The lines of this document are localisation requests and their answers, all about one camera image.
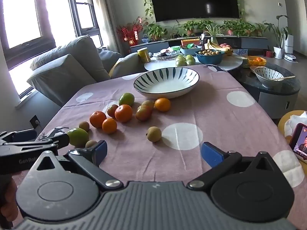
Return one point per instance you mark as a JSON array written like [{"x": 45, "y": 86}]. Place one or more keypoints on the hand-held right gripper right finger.
[{"x": 212, "y": 152}]

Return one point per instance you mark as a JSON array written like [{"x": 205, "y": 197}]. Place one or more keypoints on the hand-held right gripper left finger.
[{"x": 100, "y": 149}]

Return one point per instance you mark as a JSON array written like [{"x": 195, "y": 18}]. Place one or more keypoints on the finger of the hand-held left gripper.
[{"x": 60, "y": 140}]

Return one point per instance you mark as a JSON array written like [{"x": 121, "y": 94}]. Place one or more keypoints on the brown kiwi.
[
  {"x": 90, "y": 144},
  {"x": 84, "y": 126},
  {"x": 154, "y": 134}
]

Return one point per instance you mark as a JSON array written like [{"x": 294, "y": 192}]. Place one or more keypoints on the orange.
[
  {"x": 162, "y": 104},
  {"x": 97, "y": 119},
  {"x": 123, "y": 113},
  {"x": 109, "y": 125}
]

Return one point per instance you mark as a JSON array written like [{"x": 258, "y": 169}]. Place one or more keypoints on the green jujube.
[
  {"x": 78, "y": 136},
  {"x": 126, "y": 99}
]

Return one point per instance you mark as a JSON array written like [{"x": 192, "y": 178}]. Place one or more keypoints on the large striped ceramic bowl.
[{"x": 168, "y": 88}]

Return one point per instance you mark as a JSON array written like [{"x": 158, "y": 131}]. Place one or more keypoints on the person's left hand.
[{"x": 12, "y": 196}]

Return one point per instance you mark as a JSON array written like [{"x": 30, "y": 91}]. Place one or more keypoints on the pink dotted tablecloth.
[{"x": 203, "y": 115}]

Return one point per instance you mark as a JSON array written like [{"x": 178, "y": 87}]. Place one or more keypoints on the yellow stool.
[{"x": 283, "y": 125}]

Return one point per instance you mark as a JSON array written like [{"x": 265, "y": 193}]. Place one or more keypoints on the grey sofa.
[{"x": 67, "y": 62}]

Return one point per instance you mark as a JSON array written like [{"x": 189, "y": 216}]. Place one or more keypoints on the smartphone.
[{"x": 298, "y": 140}]

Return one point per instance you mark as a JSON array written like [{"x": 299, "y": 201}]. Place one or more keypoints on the grey yellow-trimmed cushion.
[{"x": 127, "y": 66}]

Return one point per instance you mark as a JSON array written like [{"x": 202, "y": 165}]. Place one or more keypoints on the white plastic bag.
[{"x": 296, "y": 122}]

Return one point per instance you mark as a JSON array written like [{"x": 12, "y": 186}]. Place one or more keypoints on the blue bowl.
[{"x": 208, "y": 59}]

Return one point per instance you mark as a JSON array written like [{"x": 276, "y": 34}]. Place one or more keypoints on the small striped ceramic bowl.
[{"x": 268, "y": 77}]

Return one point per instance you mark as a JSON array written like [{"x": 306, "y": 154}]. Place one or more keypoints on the dark round side table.
[{"x": 285, "y": 91}]

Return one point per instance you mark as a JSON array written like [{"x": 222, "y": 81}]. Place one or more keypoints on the wrapped pack of green jujubes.
[{"x": 184, "y": 60}]

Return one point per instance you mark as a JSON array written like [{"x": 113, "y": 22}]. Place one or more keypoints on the pile of small kiwis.
[{"x": 209, "y": 52}]

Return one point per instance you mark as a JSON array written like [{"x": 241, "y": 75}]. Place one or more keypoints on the orange plastic basket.
[{"x": 256, "y": 61}]

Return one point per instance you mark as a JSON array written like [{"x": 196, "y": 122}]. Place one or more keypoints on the white round coffee table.
[{"x": 158, "y": 65}]

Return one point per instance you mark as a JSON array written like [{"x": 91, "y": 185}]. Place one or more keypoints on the yellow can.
[{"x": 144, "y": 55}]

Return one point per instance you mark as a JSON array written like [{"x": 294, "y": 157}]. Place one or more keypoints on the blue basket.
[{"x": 190, "y": 50}]

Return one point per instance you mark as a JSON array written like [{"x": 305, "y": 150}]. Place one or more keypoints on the wooden spoon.
[{"x": 286, "y": 77}]

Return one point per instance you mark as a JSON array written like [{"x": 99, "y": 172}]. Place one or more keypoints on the bunch of bananas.
[{"x": 214, "y": 46}]

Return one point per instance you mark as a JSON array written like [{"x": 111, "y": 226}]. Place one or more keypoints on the red apples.
[{"x": 225, "y": 46}]

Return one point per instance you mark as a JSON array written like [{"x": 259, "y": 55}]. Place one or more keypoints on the glass dish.
[{"x": 165, "y": 55}]

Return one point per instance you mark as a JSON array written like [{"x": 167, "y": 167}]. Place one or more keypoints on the orange box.
[{"x": 190, "y": 42}]

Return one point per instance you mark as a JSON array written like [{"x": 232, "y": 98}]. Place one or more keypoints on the red pot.
[{"x": 269, "y": 53}]

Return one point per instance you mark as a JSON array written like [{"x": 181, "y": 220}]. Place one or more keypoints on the grey television cabinet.
[{"x": 251, "y": 42}]

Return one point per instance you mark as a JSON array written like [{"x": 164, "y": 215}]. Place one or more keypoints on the red festive decoration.
[{"x": 127, "y": 32}]

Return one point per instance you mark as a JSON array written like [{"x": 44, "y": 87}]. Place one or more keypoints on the spider plant in vase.
[{"x": 213, "y": 32}]

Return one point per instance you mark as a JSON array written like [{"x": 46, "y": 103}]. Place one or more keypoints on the tall plant in white pot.
[{"x": 278, "y": 50}]

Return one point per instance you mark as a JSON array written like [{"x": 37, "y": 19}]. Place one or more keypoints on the white robot vacuum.
[{"x": 290, "y": 57}]

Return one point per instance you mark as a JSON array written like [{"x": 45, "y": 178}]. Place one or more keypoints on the large window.
[{"x": 21, "y": 21}]

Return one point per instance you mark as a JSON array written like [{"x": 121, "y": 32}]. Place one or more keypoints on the potted green plant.
[
  {"x": 248, "y": 28},
  {"x": 260, "y": 28},
  {"x": 189, "y": 26},
  {"x": 203, "y": 25},
  {"x": 230, "y": 26}
]

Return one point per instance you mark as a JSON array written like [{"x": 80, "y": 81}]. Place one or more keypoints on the narrow dark-framed window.
[{"x": 84, "y": 12}]

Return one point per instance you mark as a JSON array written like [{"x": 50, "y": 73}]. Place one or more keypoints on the bushy potted pothos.
[{"x": 154, "y": 30}]

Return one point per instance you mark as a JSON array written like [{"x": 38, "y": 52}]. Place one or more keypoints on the light curtain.
[{"x": 102, "y": 14}]

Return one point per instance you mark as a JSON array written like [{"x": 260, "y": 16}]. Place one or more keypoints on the hanging vine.
[
  {"x": 148, "y": 2},
  {"x": 239, "y": 2}
]

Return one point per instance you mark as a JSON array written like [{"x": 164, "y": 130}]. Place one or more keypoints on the black television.
[{"x": 191, "y": 0}]

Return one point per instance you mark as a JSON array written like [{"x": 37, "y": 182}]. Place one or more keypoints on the black wall socket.
[{"x": 34, "y": 122}]

